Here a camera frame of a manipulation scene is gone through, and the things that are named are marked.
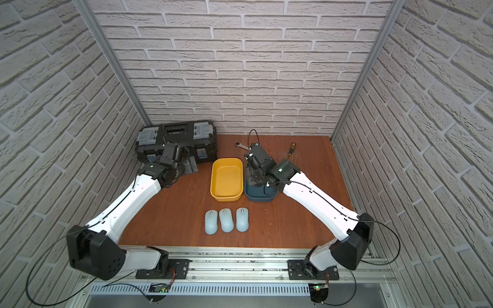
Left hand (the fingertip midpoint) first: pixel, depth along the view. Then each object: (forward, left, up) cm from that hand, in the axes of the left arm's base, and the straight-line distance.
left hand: (188, 161), depth 82 cm
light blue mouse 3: (-19, -24, -18) cm, 36 cm away
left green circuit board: (-44, +7, -22) cm, 50 cm away
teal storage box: (-7, -32, -16) cm, 36 cm away
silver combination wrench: (+29, -21, -20) cm, 41 cm away
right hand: (-8, -30, +4) cm, 32 cm away
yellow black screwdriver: (+25, -54, -18) cm, 62 cm away
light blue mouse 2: (-18, -17, -18) cm, 31 cm away
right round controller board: (-46, -53, -20) cm, 73 cm away
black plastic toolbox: (+18, -1, -4) cm, 19 cm away
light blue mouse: (-20, -10, -19) cm, 29 cm away
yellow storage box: (+2, -15, -18) cm, 24 cm away
